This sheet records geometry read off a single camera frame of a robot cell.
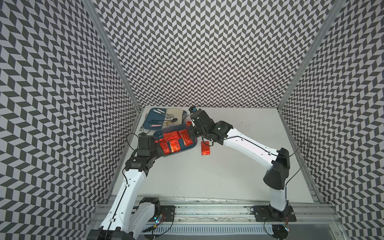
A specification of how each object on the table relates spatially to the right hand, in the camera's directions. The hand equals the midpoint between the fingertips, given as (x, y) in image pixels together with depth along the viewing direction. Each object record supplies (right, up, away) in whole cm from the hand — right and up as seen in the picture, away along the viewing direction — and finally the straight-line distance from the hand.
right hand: (191, 129), depth 78 cm
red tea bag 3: (-12, -4, +9) cm, 16 cm away
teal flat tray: (-29, +7, +34) cm, 46 cm away
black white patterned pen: (-38, -2, +27) cm, 47 cm away
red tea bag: (+8, -13, +18) cm, 24 cm away
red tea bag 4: (-16, -8, +6) cm, 19 cm away
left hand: (-19, -11, +1) cm, 22 cm away
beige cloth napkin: (-13, +10, +36) cm, 40 cm away
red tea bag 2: (-10, -9, +7) cm, 15 cm away
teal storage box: (-18, -2, +5) cm, 19 cm away
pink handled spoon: (-27, +1, +27) cm, 39 cm away
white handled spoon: (-30, +12, +42) cm, 53 cm away
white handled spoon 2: (-18, +8, +36) cm, 41 cm away
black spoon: (-15, +5, +30) cm, 34 cm away
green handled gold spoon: (-20, +3, +36) cm, 41 cm away
